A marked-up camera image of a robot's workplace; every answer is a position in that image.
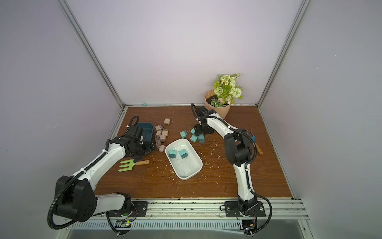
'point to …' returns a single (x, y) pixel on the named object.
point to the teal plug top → (193, 138)
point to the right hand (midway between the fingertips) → (202, 131)
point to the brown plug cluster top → (159, 127)
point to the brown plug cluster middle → (162, 138)
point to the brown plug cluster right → (165, 132)
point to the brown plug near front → (162, 148)
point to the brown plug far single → (167, 121)
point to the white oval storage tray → (183, 159)
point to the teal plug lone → (183, 153)
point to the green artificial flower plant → (227, 90)
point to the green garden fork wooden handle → (131, 164)
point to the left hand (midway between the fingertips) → (154, 150)
